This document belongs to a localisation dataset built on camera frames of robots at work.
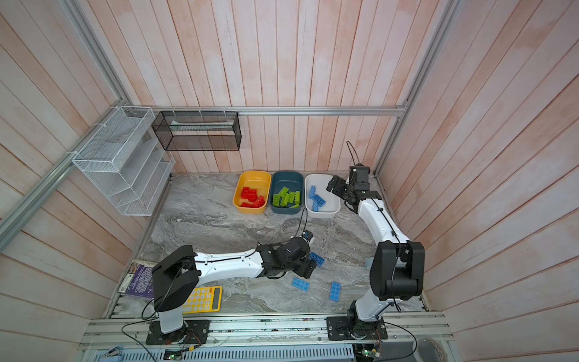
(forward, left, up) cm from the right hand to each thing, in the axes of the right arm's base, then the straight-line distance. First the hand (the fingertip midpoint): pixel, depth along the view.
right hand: (336, 184), depth 91 cm
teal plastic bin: (+18, +18, -17) cm, 31 cm away
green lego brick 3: (+4, +22, -16) cm, 27 cm away
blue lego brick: (+12, +8, -18) cm, 23 cm away
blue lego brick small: (+1, +7, -17) cm, 18 cm away
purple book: (-35, +75, -14) cm, 85 cm away
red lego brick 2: (+1, +34, -14) cm, 36 cm away
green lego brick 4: (+7, +19, -17) cm, 26 cm away
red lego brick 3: (0, +40, -15) cm, 43 cm away
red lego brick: (+5, +38, -13) cm, 40 cm away
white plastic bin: (+4, -2, -18) cm, 19 cm away
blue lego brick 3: (-35, +15, -18) cm, 42 cm away
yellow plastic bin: (+17, +38, -16) cm, 44 cm away
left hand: (-29, +13, -12) cm, 34 cm away
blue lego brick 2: (+5, +5, -17) cm, 18 cm away
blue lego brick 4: (-37, +2, -17) cm, 41 cm away
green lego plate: (+3, +16, -15) cm, 22 cm away
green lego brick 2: (+10, +22, -17) cm, 29 cm away
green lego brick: (+4, +26, -16) cm, 31 cm away
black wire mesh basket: (+26, +63, +8) cm, 68 cm away
